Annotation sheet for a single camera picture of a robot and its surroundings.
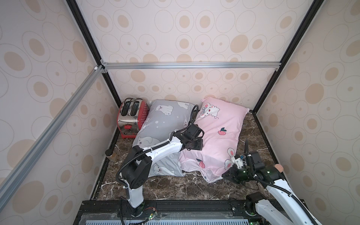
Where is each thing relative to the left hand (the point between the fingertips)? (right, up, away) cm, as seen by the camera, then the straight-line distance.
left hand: (205, 145), depth 85 cm
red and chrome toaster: (-49, +21, +13) cm, 54 cm away
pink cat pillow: (+14, +14, +13) cm, 23 cm away
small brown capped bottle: (-57, -7, 0) cm, 57 cm away
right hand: (+10, -14, -10) cm, 20 cm away
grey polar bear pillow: (-28, +17, +11) cm, 34 cm away
